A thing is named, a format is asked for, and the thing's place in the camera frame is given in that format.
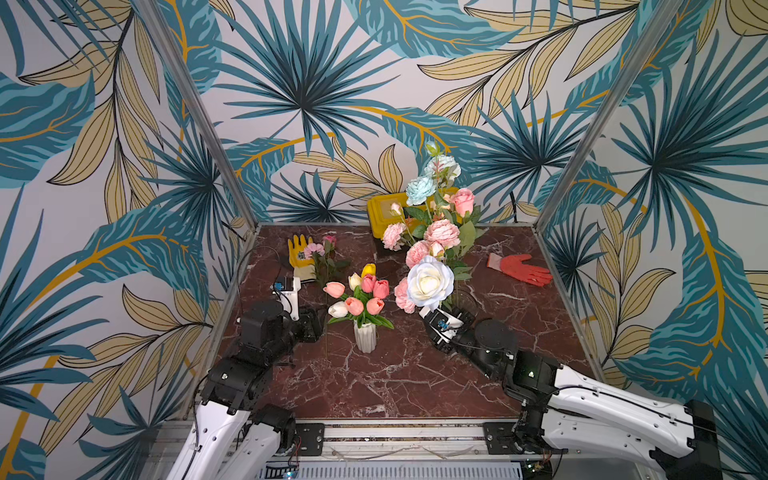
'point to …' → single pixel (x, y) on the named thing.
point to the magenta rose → (329, 241)
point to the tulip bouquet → (363, 301)
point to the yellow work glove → (303, 267)
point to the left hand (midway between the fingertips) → (319, 313)
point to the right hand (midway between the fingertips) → (430, 303)
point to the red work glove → (514, 266)
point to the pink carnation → (312, 252)
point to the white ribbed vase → (366, 336)
